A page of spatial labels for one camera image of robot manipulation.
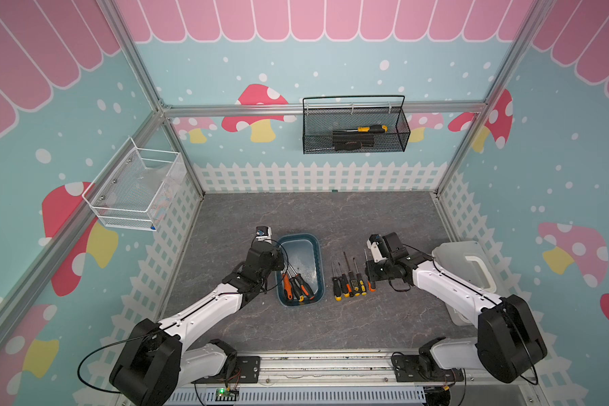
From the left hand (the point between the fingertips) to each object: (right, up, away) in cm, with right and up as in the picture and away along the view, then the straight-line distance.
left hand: (278, 252), depth 87 cm
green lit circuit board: (-13, -40, -14) cm, 44 cm away
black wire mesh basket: (+22, +48, +10) cm, 53 cm away
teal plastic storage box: (+9, -1, +5) cm, 11 cm away
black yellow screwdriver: (+20, -14, +3) cm, 25 cm away
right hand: (+31, -7, +2) cm, 32 cm away
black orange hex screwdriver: (+10, -13, +1) cm, 17 cm away
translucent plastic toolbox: (+63, -3, -4) cm, 63 cm away
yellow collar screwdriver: (+26, -12, +3) cm, 29 cm away
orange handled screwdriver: (+3, -12, +1) cm, 12 cm away
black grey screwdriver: (+6, -13, +1) cm, 15 cm away
